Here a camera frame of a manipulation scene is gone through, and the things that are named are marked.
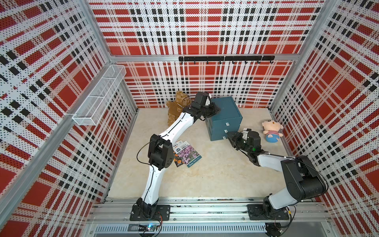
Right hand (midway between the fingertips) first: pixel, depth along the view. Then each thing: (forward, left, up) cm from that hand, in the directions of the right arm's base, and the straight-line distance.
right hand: (228, 133), depth 90 cm
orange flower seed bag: (-11, +32, -13) cm, 36 cm away
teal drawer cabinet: (+3, 0, +9) cm, 10 cm away
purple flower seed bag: (-8, +25, -13) cm, 29 cm away
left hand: (+11, +4, +11) cm, 15 cm away
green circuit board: (-47, +42, -11) cm, 64 cm away
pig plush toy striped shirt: (+9, -33, -8) cm, 35 cm away
